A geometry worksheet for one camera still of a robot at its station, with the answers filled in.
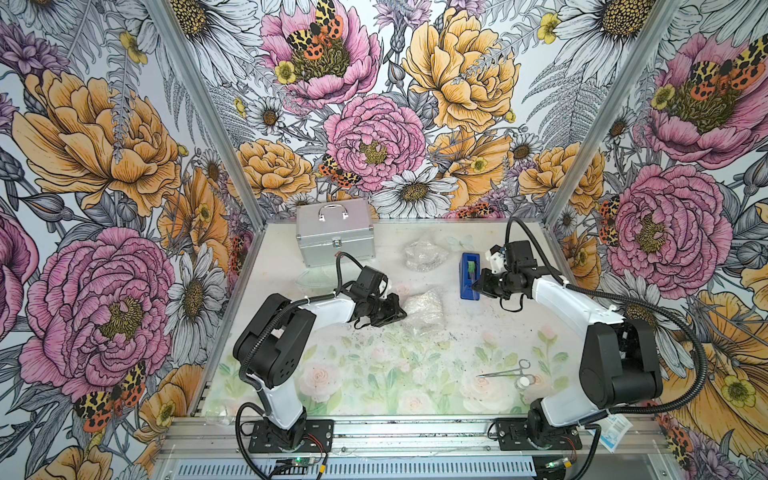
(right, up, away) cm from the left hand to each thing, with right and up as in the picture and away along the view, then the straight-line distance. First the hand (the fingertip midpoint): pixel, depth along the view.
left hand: (405, 322), depth 90 cm
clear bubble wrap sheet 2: (+6, +3, 0) cm, 7 cm away
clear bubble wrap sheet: (+7, +20, +12) cm, 24 cm away
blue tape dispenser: (+20, +12, +6) cm, 24 cm away
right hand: (+20, +9, -1) cm, 22 cm away
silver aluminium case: (-26, +28, +10) cm, 40 cm away
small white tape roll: (+31, -13, -11) cm, 35 cm away
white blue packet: (+51, -23, -15) cm, 58 cm away
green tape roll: (+22, +16, +9) cm, 29 cm away
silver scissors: (+34, -11, -4) cm, 36 cm away
